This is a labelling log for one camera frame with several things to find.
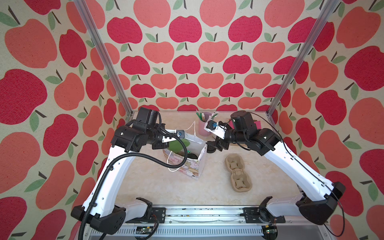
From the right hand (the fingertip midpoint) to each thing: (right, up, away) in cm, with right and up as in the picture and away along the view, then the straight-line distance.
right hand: (214, 132), depth 69 cm
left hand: (-20, -1, -2) cm, 20 cm away
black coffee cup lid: (-11, -12, +6) cm, 17 cm away
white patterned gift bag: (-9, -15, 0) cm, 17 cm away
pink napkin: (+37, +4, +36) cm, 52 cm away
